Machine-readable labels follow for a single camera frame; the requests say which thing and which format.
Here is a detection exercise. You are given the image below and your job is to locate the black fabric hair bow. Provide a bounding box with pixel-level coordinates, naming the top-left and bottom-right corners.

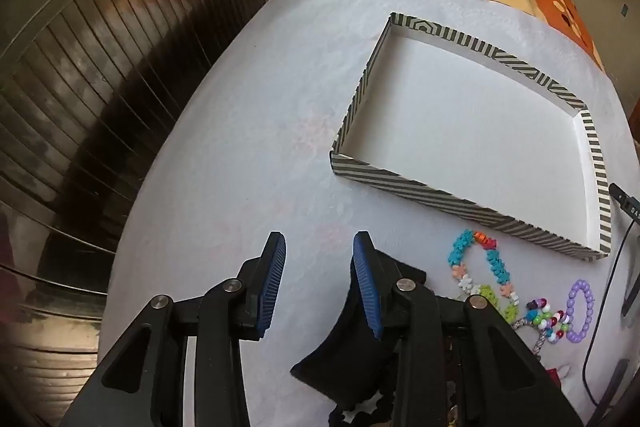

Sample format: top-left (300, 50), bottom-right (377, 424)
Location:
top-left (291, 249), bottom-right (428, 408)

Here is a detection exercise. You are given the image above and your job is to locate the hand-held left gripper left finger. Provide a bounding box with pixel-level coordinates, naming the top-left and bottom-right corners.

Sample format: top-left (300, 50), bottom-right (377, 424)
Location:
top-left (60, 231), bottom-right (288, 427)

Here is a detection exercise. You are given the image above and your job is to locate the striped shallow cardboard box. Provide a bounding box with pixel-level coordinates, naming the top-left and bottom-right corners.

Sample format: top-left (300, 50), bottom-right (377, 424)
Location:
top-left (329, 12), bottom-right (612, 263)

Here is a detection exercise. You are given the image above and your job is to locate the silver braided bracelet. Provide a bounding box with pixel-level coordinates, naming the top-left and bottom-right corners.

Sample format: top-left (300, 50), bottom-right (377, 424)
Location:
top-left (510, 317), bottom-right (551, 355)

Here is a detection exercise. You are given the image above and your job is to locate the black cable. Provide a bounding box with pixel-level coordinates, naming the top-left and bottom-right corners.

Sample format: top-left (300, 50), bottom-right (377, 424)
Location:
top-left (584, 222), bottom-right (636, 408)

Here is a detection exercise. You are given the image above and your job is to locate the white tablecloth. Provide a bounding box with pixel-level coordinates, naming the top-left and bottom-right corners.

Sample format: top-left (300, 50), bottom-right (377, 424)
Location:
top-left (100, 0), bottom-right (640, 427)

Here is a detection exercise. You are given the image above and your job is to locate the red fabric hair bow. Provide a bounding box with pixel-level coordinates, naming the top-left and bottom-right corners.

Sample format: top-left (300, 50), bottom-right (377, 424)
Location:
top-left (545, 364), bottom-right (571, 390)

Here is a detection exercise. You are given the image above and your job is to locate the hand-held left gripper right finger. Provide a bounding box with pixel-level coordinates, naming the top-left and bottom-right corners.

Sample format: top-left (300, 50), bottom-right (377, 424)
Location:
top-left (352, 231), bottom-right (583, 427)

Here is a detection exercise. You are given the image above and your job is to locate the colourful flower bead necklace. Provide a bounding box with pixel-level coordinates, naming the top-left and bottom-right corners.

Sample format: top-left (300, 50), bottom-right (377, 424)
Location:
top-left (446, 229), bottom-right (521, 323)

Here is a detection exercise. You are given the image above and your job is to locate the multicolour small bead bracelet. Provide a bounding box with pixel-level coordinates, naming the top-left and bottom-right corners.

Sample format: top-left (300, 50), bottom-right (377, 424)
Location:
top-left (524, 298), bottom-right (573, 344)

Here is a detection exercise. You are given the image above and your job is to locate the dark wooden slatted door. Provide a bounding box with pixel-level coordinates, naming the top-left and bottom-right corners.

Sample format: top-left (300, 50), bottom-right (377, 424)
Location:
top-left (0, 0), bottom-right (296, 427)

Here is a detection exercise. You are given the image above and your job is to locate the purple bead bracelet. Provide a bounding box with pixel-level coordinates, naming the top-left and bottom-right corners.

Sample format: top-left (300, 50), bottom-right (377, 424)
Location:
top-left (565, 279), bottom-right (596, 344)

